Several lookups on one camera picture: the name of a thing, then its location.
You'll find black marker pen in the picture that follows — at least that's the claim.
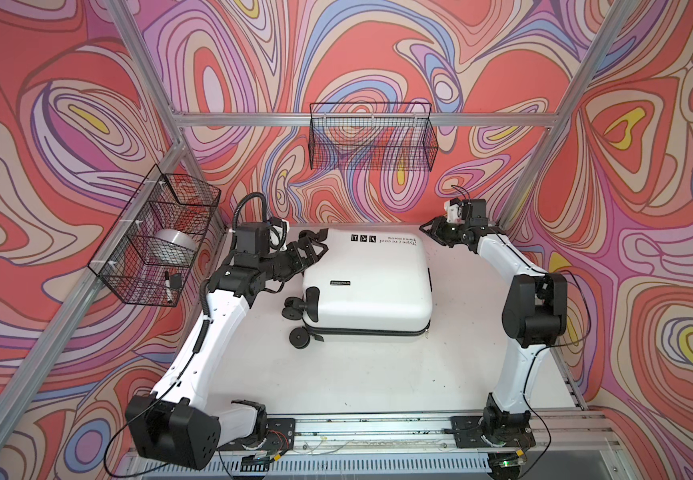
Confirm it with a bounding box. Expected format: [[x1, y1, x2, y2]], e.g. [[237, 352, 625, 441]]
[[164, 271, 182, 305]]

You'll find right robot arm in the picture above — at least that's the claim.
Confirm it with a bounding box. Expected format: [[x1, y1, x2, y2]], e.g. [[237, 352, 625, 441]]
[[419, 197, 567, 447]]

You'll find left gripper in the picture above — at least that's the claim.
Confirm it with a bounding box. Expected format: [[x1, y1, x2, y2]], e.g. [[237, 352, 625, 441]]
[[255, 237, 328, 284]]

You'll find back wall wire basket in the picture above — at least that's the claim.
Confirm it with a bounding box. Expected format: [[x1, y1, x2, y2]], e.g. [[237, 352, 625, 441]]
[[308, 100, 438, 172]]

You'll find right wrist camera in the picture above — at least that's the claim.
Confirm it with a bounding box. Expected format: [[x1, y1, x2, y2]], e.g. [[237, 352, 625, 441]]
[[444, 199, 463, 225]]

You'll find black suitcase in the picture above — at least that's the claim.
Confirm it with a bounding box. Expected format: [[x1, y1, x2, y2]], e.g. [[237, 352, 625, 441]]
[[282, 229, 433, 349]]

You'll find left wall wire basket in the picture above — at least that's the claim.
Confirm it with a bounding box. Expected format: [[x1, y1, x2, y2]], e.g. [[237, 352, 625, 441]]
[[88, 165, 222, 307]]

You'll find white tape roll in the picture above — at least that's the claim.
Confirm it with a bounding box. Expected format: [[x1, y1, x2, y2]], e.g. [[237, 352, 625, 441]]
[[150, 229, 198, 267]]

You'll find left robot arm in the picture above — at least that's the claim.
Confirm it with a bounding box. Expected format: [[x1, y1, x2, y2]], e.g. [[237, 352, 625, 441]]
[[124, 220, 328, 470]]

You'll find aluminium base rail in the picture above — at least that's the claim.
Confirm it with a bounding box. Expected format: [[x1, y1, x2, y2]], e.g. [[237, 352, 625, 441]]
[[116, 410, 639, 479]]

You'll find wall wire basket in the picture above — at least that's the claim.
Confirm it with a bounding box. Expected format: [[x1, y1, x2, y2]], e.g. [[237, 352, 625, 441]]
[[308, 100, 438, 172], [88, 165, 222, 307]]

